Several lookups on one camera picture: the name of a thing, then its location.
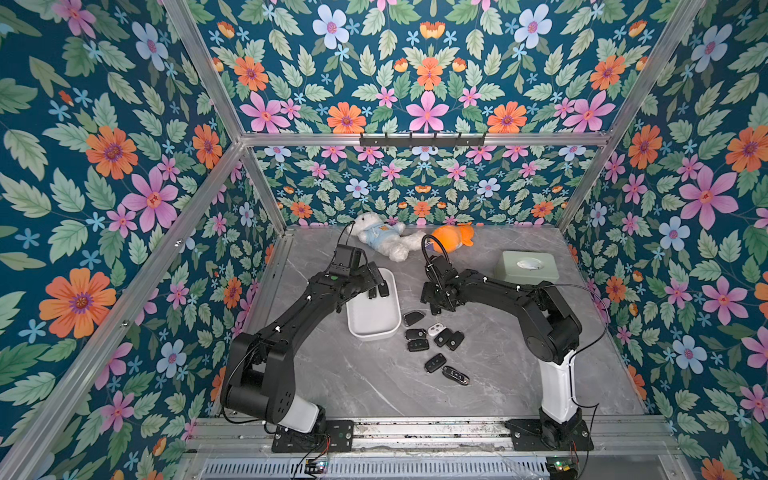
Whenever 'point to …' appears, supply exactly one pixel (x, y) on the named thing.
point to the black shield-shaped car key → (412, 316)
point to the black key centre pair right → (455, 340)
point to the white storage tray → (377, 318)
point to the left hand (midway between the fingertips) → (374, 276)
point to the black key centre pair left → (442, 337)
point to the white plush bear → (390, 239)
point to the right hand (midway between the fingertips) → (429, 299)
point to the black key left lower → (418, 345)
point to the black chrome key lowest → (455, 375)
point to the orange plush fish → (453, 236)
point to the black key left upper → (415, 333)
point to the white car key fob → (436, 329)
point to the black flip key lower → (438, 361)
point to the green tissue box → (526, 267)
